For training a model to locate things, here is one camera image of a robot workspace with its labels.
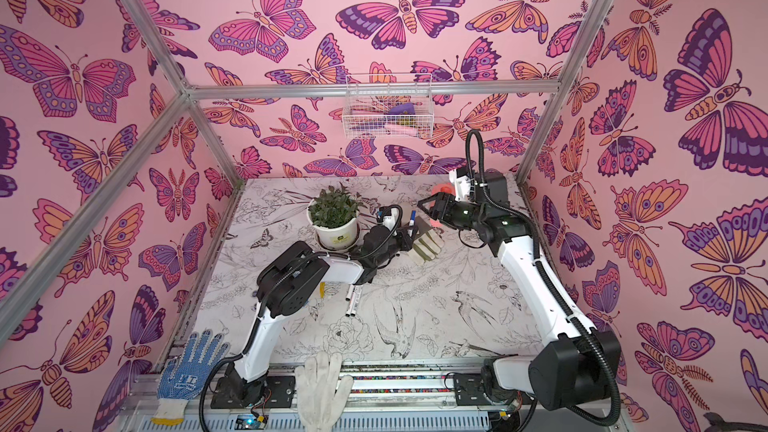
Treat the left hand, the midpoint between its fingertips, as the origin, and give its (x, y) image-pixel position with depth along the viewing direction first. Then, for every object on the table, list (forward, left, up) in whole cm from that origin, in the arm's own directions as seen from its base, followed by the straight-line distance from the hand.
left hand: (423, 226), depth 93 cm
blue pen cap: (-10, +4, +19) cm, 21 cm away
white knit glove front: (-44, +27, -9) cm, 52 cm away
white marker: (-18, +22, -10) cm, 30 cm away
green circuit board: (-49, +45, -12) cm, 68 cm away
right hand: (-6, +1, +19) cm, 20 cm away
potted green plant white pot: (+1, +27, +6) cm, 28 cm away
